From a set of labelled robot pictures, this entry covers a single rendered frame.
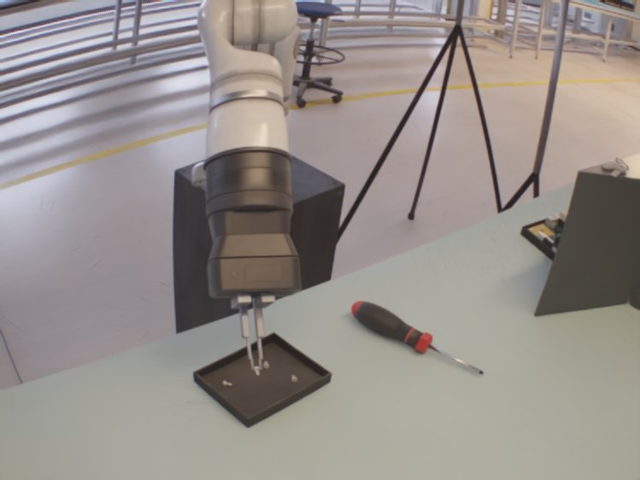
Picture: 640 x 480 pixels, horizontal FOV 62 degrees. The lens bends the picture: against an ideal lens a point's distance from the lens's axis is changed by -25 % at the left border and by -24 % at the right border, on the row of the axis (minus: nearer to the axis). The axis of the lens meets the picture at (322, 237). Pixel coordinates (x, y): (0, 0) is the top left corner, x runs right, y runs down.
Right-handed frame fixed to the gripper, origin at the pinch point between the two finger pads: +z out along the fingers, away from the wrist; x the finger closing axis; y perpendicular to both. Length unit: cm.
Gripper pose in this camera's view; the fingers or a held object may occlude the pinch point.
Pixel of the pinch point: (256, 368)
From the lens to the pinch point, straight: 59.8
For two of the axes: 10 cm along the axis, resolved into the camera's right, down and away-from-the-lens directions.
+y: 2.5, -2.1, -9.4
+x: 9.7, -0.3, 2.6
